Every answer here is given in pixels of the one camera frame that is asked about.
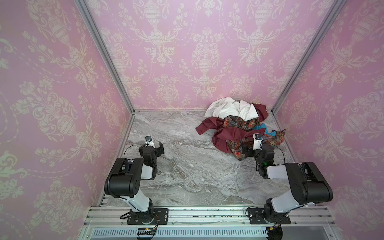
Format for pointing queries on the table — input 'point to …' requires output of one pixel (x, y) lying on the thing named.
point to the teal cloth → (263, 126)
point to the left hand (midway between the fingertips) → (153, 143)
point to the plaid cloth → (236, 145)
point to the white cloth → (222, 107)
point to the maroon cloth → (222, 133)
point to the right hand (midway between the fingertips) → (251, 141)
